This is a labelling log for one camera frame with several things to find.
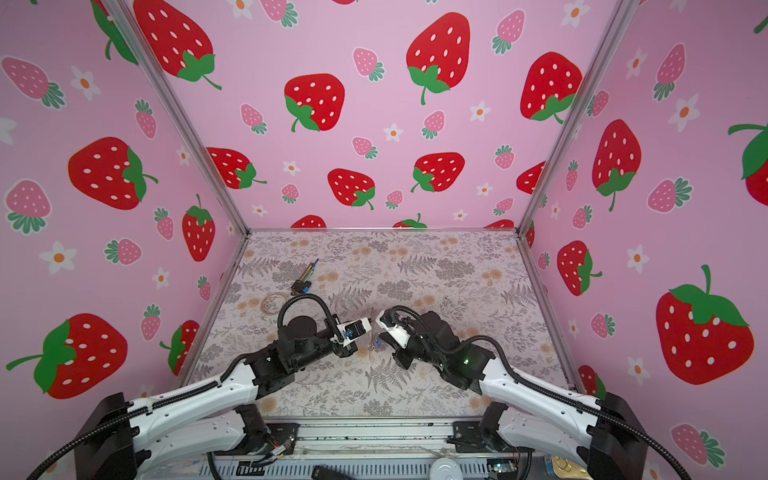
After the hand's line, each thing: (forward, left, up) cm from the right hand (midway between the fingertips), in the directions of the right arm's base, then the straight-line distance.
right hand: (380, 335), depth 74 cm
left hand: (+3, +4, +4) cm, 6 cm away
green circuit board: (-22, -32, -18) cm, 43 cm away
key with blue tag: (+4, +2, -16) cm, 17 cm away
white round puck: (-24, -18, -13) cm, 33 cm away
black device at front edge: (-28, +10, -18) cm, 35 cm away
